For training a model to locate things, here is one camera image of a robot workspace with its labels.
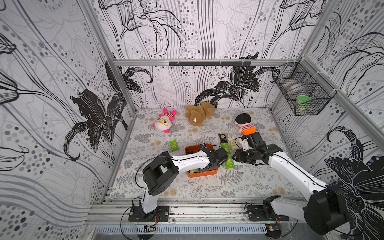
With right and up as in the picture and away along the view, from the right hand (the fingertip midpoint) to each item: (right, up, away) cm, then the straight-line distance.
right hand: (236, 156), depth 84 cm
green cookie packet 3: (-38, +4, +14) cm, 41 cm away
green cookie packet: (-3, +3, +12) cm, 13 cm away
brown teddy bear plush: (-23, +24, +20) cm, 39 cm away
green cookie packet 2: (-3, -6, +4) cm, 8 cm away
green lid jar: (+35, +28, -3) cm, 45 cm away
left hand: (-15, -8, +4) cm, 18 cm away
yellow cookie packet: (+1, +4, +14) cm, 14 cm away
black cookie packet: (-5, +8, +17) cm, 19 cm away
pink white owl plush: (-46, +20, +18) cm, 53 cm away
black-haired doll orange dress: (+12, +21, +26) cm, 35 cm away
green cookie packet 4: (-24, -4, -14) cm, 28 cm away
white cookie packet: (+1, +10, +17) cm, 20 cm away
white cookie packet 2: (+2, -6, +4) cm, 7 cm away
